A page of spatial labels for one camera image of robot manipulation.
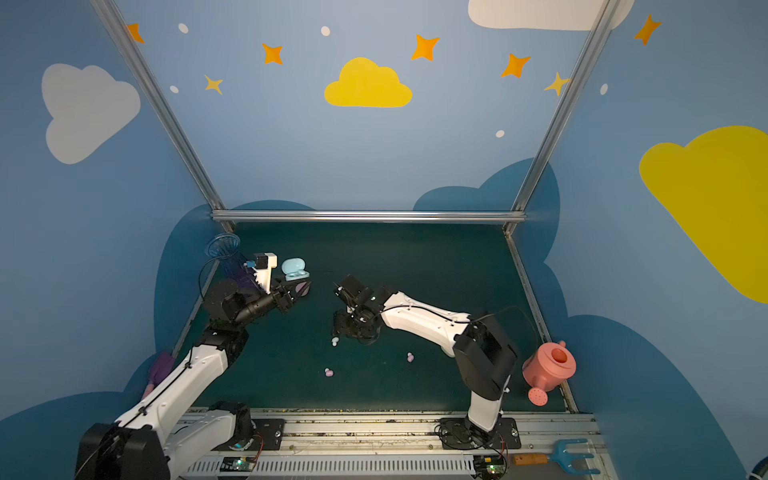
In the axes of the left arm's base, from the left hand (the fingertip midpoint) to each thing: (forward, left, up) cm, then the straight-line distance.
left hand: (311, 279), depth 75 cm
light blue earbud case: (+2, +5, +1) cm, 5 cm away
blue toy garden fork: (-34, -63, -24) cm, 76 cm away
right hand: (-7, -7, -15) cm, 18 cm away
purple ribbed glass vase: (+15, +31, -7) cm, 35 cm away
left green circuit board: (-38, +16, -25) cm, 48 cm away
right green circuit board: (-36, -46, -25) cm, 64 cm away
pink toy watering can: (-15, -63, -14) cm, 66 cm away
